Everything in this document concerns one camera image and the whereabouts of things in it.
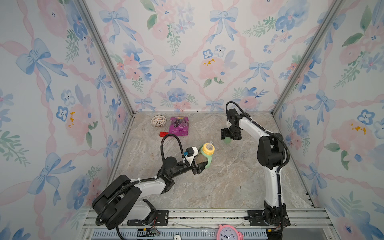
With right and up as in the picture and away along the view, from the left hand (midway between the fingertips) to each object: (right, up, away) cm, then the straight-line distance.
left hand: (207, 156), depth 74 cm
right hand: (+17, +8, +27) cm, 33 cm away
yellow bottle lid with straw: (0, +5, -6) cm, 8 cm away
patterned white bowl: (-34, +19, +39) cm, 55 cm away
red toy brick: (-29, +10, +30) cm, 43 cm away
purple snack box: (-17, +15, +29) cm, 37 cm away
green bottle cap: (+16, +6, +26) cm, 31 cm away
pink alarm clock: (+9, -34, -5) cm, 36 cm away
